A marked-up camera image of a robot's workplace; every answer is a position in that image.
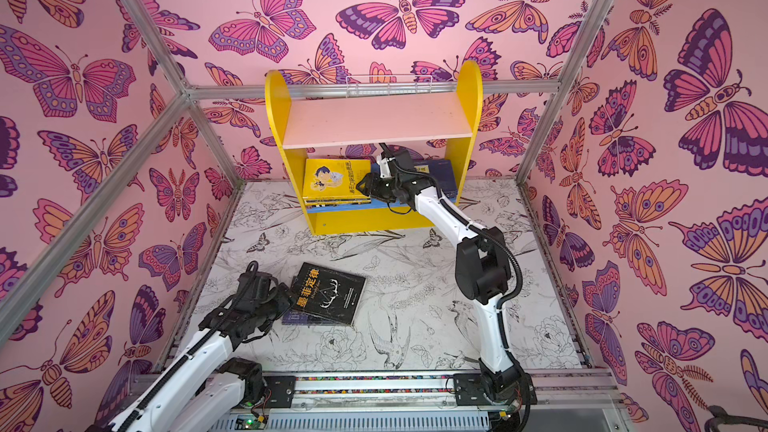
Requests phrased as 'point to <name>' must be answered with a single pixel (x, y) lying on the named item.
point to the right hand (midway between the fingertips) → (362, 183)
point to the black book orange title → (328, 293)
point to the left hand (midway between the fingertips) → (291, 296)
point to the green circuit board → (251, 422)
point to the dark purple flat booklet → (297, 318)
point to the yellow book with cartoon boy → (335, 177)
